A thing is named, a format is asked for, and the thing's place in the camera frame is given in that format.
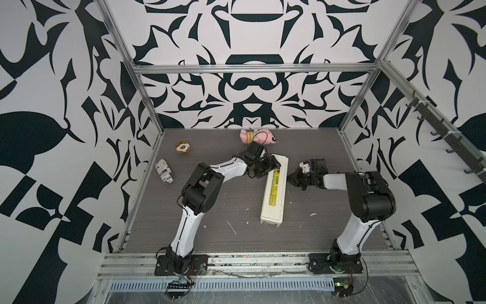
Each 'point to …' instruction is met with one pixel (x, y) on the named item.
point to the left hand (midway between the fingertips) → (276, 166)
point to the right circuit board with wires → (343, 286)
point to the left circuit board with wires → (176, 289)
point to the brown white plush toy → (182, 147)
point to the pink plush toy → (259, 135)
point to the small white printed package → (166, 174)
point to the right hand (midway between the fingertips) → (284, 174)
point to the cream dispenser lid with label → (274, 194)
